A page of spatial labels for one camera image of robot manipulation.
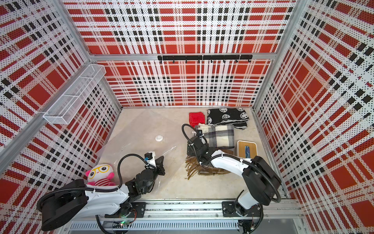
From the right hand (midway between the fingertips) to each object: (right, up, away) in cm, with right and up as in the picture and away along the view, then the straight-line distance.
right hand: (197, 146), depth 88 cm
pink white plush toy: (-53, -14, -10) cm, 56 cm away
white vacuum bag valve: (-27, +4, +13) cm, 30 cm away
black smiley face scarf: (+30, +19, +19) cm, 40 cm away
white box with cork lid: (+32, -3, +4) cm, 33 cm away
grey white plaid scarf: (+15, +6, +7) cm, 18 cm away
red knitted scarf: (-1, +18, +21) cm, 28 cm away
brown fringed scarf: (-2, -12, 0) cm, 12 cm away
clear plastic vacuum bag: (-47, +8, +19) cm, 51 cm away
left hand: (-18, -5, -5) cm, 20 cm away
